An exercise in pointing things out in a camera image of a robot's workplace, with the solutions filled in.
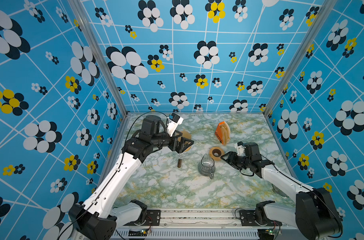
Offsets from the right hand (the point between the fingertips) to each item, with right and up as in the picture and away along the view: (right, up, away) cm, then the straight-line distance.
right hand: (224, 159), depth 87 cm
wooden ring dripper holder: (-21, +10, -25) cm, 35 cm away
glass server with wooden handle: (-26, 0, +10) cm, 28 cm away
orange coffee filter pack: (+2, +15, +11) cm, 19 cm away
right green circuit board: (+16, -32, -17) cm, 40 cm away
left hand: (-22, +14, -20) cm, 32 cm away
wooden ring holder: (-3, +2, +10) cm, 11 cm away
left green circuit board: (-46, -33, -15) cm, 58 cm away
